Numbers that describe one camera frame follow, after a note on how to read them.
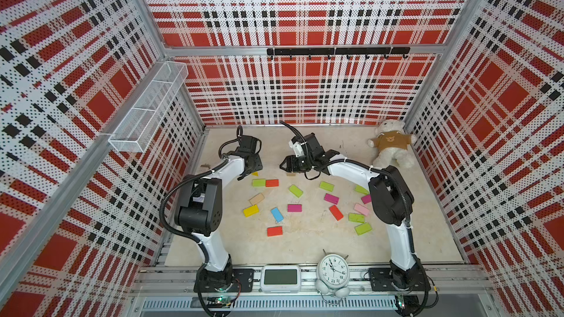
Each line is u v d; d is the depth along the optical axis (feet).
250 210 2.98
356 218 2.85
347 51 2.91
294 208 2.99
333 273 2.36
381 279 2.40
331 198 3.07
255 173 3.33
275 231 2.80
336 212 2.93
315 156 2.46
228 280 2.19
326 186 3.24
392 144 3.42
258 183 3.23
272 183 3.23
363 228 2.80
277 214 2.92
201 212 1.61
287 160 2.80
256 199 3.06
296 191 3.14
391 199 1.74
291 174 3.24
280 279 2.33
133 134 2.22
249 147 2.57
